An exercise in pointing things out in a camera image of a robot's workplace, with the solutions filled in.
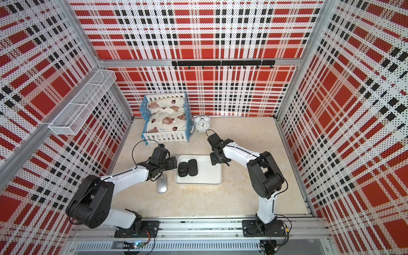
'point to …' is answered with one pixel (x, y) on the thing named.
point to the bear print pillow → (176, 104)
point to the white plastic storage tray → (207, 173)
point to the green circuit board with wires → (138, 244)
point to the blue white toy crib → (166, 136)
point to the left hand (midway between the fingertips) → (173, 161)
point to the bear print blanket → (158, 121)
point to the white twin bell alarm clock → (202, 122)
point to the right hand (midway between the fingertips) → (221, 158)
